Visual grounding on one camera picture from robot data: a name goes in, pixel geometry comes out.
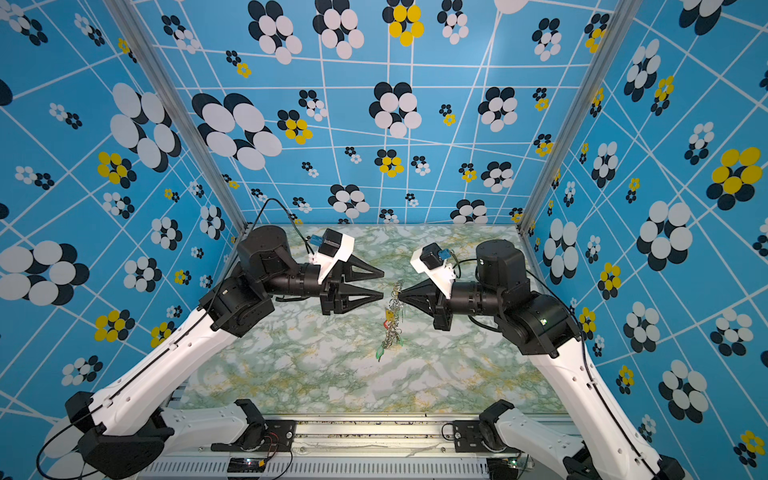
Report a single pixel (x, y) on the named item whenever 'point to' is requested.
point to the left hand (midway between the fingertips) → (381, 284)
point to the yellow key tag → (390, 315)
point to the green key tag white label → (379, 353)
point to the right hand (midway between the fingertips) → (405, 294)
